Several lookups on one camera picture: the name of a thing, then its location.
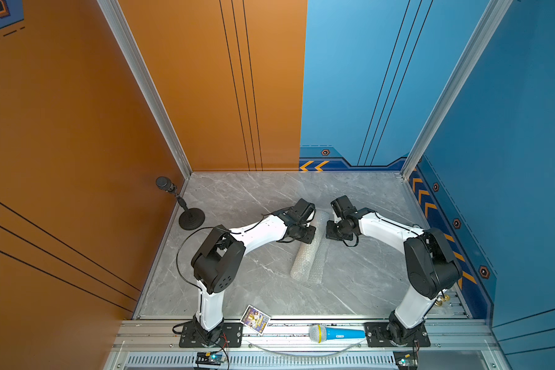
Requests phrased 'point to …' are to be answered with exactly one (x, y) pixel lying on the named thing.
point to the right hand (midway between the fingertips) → (329, 234)
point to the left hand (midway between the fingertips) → (311, 232)
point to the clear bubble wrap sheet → (311, 260)
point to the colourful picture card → (255, 319)
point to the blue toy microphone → (320, 333)
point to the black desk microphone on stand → (190, 218)
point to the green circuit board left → (210, 358)
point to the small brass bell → (439, 303)
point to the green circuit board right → (407, 360)
